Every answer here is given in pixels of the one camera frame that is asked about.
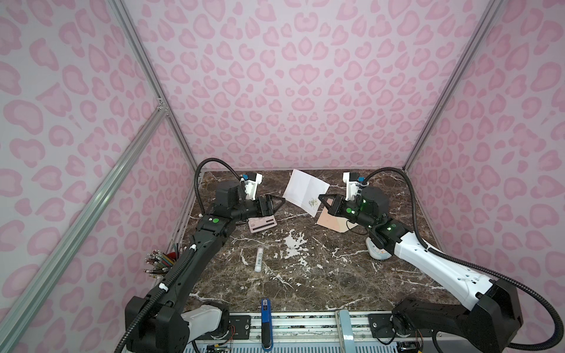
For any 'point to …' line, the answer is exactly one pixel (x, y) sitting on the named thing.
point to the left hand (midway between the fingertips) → (280, 198)
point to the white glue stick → (259, 259)
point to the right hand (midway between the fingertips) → (319, 196)
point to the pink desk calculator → (258, 223)
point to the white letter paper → (303, 190)
